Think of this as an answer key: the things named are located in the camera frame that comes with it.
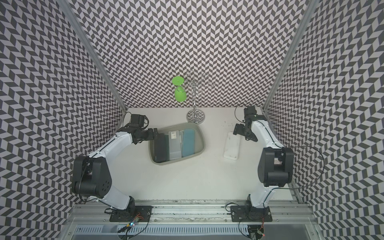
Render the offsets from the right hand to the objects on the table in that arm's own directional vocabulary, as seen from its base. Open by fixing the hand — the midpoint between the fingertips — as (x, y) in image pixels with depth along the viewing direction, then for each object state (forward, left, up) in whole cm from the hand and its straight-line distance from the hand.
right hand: (243, 137), depth 89 cm
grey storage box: (+2, +27, -10) cm, 28 cm away
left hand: (+2, +57, 0) cm, 57 cm away
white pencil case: (-3, +6, -8) cm, 10 cm away
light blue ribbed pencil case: (+2, +34, -9) cm, 36 cm away
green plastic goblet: (+28, +40, +12) cm, 50 cm away
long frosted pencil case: (-1, +43, -7) cm, 43 cm away
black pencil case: (-4, +52, -6) cm, 52 cm away
